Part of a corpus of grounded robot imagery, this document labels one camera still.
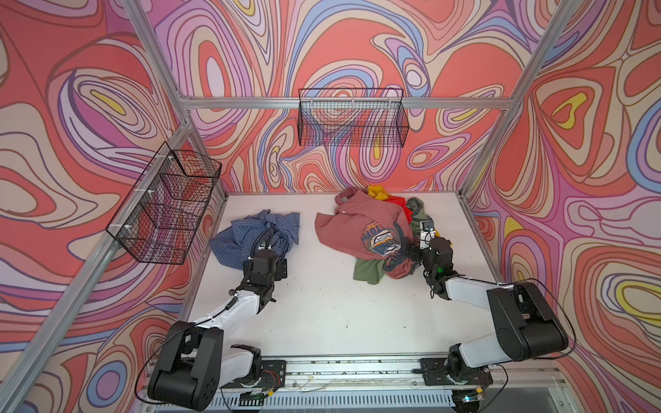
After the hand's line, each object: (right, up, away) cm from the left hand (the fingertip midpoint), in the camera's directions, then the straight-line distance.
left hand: (270, 259), depth 91 cm
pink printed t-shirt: (+35, +11, +7) cm, 38 cm away
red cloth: (+51, +21, +12) cm, 56 cm away
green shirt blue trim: (+37, -5, +2) cm, 38 cm away
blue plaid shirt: (-14, +5, +5) cm, 16 cm away
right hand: (+55, +7, +3) cm, 55 cm away
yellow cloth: (+43, +26, +21) cm, 54 cm away
